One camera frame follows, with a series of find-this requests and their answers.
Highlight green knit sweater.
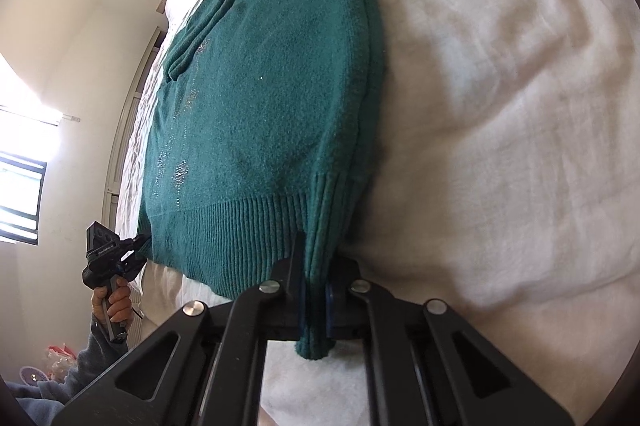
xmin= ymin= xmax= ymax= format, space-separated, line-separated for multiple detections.
xmin=138 ymin=0 xmax=385 ymax=360

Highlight grey sleeved left forearm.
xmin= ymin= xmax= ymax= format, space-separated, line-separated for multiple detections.
xmin=6 ymin=316 xmax=128 ymax=426

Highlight person's left hand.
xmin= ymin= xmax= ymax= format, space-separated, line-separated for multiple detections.
xmin=91 ymin=278 xmax=134 ymax=328

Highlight pink items on floor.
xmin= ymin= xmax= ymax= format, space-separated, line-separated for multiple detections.
xmin=18 ymin=345 xmax=77 ymax=386

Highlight window with dark frame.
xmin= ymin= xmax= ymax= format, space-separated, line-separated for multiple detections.
xmin=0 ymin=152 xmax=47 ymax=245

